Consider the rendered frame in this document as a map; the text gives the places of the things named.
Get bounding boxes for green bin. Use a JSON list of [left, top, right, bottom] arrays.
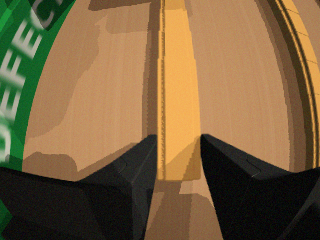
[[0, 0, 76, 171]]

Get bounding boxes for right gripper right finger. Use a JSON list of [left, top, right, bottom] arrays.
[[200, 134, 320, 240]]

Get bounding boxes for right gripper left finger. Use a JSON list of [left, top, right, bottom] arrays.
[[0, 134, 157, 240]]

